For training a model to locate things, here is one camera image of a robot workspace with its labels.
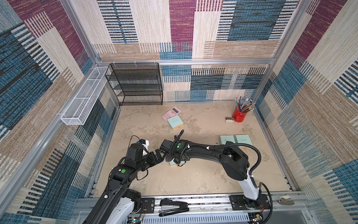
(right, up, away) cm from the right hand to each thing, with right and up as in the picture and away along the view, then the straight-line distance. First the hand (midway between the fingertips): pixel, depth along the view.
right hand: (178, 157), depth 89 cm
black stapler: (-5, -22, -15) cm, 27 cm away
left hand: (-9, +4, -12) cm, 15 cm away
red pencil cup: (+44, +26, +14) cm, 53 cm away
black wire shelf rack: (-33, +50, +20) cm, 63 cm away
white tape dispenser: (+38, +23, +17) cm, 48 cm away
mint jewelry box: (+32, +11, +7) cm, 35 cm away
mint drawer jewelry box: (+44, +11, +6) cm, 45 cm away
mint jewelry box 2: (-2, +21, +16) cm, 27 cm away
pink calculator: (-4, +29, +23) cm, 37 cm away
